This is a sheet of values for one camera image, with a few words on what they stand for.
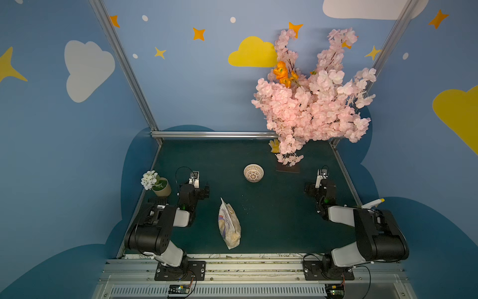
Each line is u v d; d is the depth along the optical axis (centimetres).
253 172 104
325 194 73
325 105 67
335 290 72
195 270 75
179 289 72
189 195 72
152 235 45
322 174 80
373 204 76
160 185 92
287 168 108
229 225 71
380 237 46
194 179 80
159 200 93
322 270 74
